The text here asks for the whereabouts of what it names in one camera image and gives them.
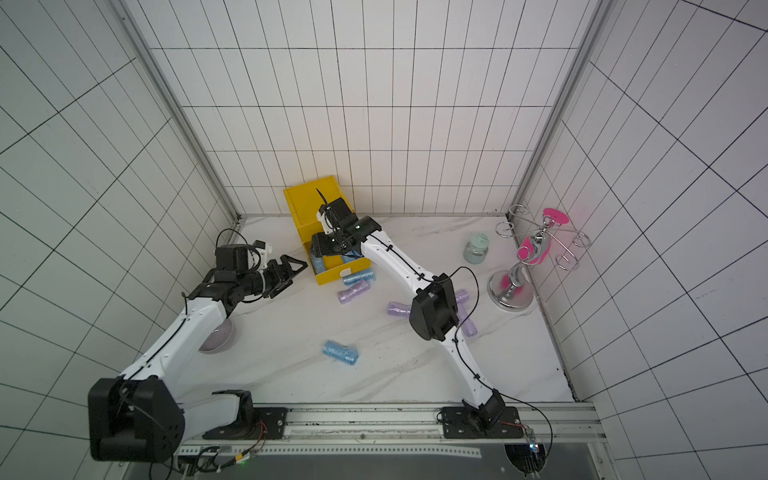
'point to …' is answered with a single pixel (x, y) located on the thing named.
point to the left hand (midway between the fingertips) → (299, 276)
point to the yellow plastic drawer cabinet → (304, 203)
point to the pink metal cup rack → (508, 291)
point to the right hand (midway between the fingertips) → (322, 238)
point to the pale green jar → (476, 249)
